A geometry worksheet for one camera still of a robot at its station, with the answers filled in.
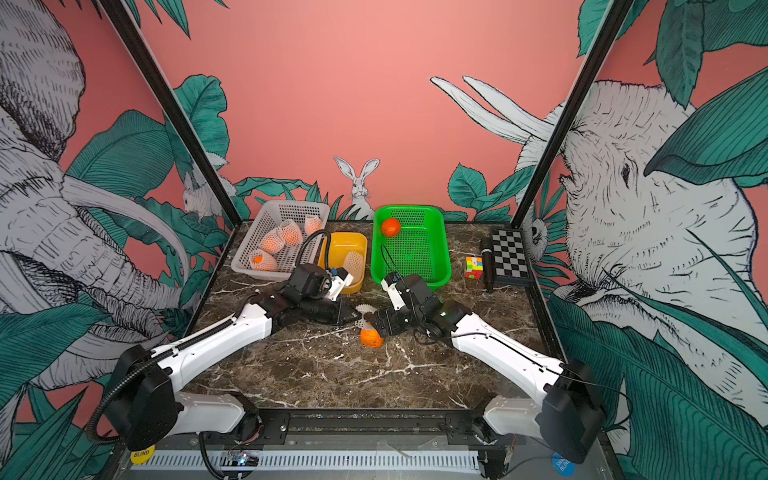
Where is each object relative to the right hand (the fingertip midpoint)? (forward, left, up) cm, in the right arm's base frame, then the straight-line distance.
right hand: (380, 314), depth 78 cm
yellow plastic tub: (+30, +14, -9) cm, 34 cm away
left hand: (0, +4, +1) cm, 4 cm away
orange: (+42, -2, -10) cm, 43 cm away
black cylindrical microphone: (+30, -37, -14) cm, 50 cm away
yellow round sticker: (-31, +57, -14) cm, 66 cm away
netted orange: (+22, +41, -5) cm, 46 cm away
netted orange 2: (-2, +3, -10) cm, 11 cm away
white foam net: (+24, +10, -9) cm, 27 cm away
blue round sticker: (-31, -45, -16) cm, 57 cm away
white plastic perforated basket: (+29, +41, -8) cm, 51 cm away
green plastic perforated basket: (+35, -13, -14) cm, 40 cm away
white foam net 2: (-2, +5, -1) cm, 5 cm away
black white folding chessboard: (+30, -45, -13) cm, 56 cm away
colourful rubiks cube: (+23, -31, -11) cm, 40 cm away
